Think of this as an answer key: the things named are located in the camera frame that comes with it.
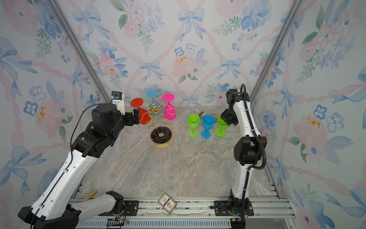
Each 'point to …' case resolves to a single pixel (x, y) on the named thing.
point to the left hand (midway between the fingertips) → (128, 106)
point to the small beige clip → (200, 114)
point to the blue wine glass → (208, 121)
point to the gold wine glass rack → (160, 135)
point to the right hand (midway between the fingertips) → (227, 122)
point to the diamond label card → (168, 204)
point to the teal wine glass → (152, 94)
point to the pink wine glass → (170, 112)
